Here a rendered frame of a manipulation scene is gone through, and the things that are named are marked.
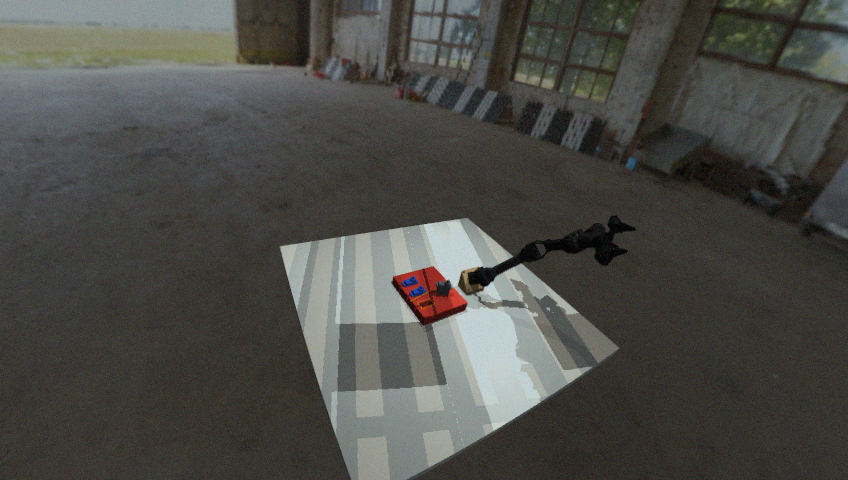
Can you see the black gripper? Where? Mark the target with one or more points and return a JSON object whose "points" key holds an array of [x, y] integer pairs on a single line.
{"points": [[602, 240]]}

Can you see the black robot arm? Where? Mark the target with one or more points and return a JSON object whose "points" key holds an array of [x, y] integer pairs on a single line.
{"points": [[570, 244]]}

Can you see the red flat deck plate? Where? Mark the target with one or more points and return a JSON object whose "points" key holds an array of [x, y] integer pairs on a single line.
{"points": [[432, 306]]}

